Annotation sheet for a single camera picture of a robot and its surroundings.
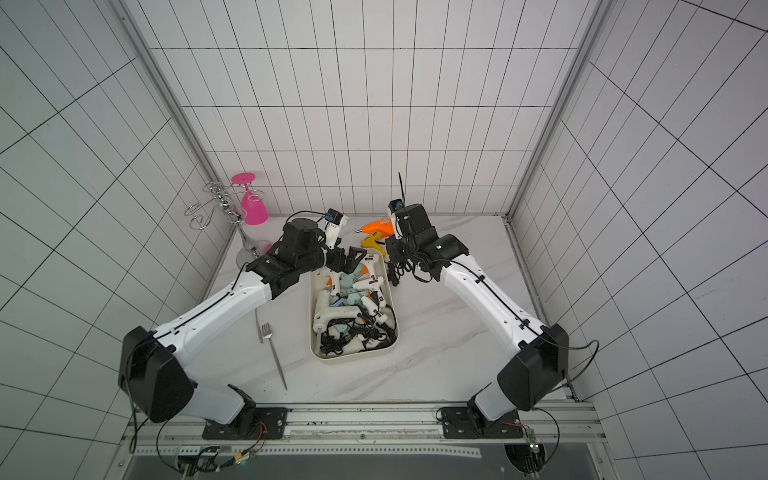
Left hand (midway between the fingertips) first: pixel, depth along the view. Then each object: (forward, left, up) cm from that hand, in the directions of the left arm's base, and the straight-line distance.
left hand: (349, 251), depth 80 cm
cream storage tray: (+4, -6, -18) cm, 20 cm away
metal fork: (-15, +25, -22) cm, 37 cm away
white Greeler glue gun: (-11, +8, -15) cm, 20 cm away
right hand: (+2, -10, +3) cm, 10 cm away
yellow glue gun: (+21, -4, -22) cm, 30 cm away
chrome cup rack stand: (+16, +37, +2) cm, 40 cm away
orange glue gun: (+5, -10, +5) cm, 12 cm away
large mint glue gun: (-4, 0, -17) cm, 18 cm away
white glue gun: (-8, -6, -17) cm, 20 cm away
